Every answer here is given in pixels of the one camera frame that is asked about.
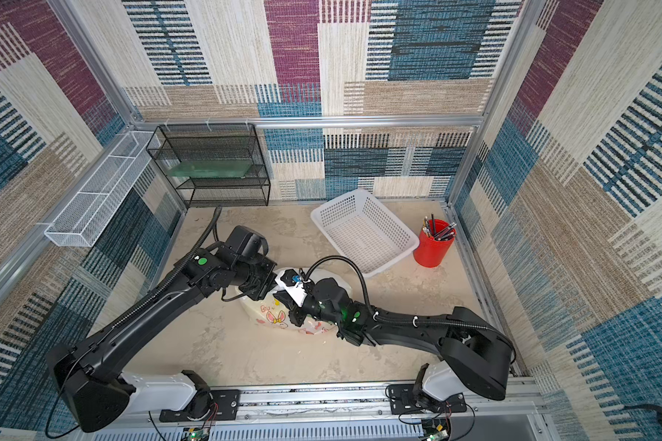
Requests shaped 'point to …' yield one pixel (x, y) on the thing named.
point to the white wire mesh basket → (79, 221)
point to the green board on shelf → (211, 168)
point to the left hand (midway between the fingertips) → (289, 275)
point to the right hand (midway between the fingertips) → (281, 295)
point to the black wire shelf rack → (217, 141)
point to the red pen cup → (434, 243)
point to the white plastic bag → (273, 311)
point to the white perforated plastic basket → (365, 230)
